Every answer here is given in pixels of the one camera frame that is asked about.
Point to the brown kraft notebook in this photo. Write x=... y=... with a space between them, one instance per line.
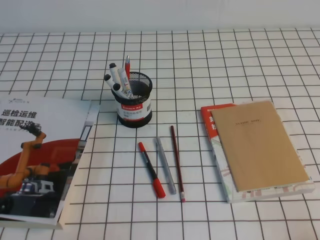
x=258 y=150

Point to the dark red pencil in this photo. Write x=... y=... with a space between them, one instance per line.
x=178 y=166

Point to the red and black pen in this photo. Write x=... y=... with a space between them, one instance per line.
x=157 y=186

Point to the white glue stick pen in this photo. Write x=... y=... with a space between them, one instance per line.
x=125 y=82

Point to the grey translucent pen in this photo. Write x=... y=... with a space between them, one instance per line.
x=166 y=168

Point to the red and white book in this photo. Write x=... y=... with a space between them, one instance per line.
x=229 y=187

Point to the white marker black cap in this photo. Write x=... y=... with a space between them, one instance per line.
x=108 y=79
x=118 y=90
x=114 y=73

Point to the black mesh pen holder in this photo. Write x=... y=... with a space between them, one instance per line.
x=136 y=112

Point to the robot brochure book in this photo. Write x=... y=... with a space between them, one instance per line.
x=41 y=143

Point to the red ballpoint pen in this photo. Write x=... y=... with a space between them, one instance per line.
x=127 y=66

